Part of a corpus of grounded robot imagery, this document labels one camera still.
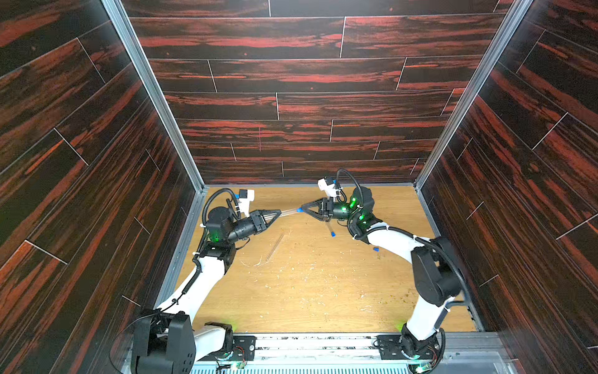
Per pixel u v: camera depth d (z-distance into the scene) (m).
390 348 0.73
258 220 0.66
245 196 0.70
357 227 0.70
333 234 1.02
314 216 0.75
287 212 0.73
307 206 0.74
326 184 0.75
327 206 0.71
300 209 0.75
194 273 0.51
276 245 0.99
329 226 1.02
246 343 0.75
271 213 0.73
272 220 0.71
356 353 0.74
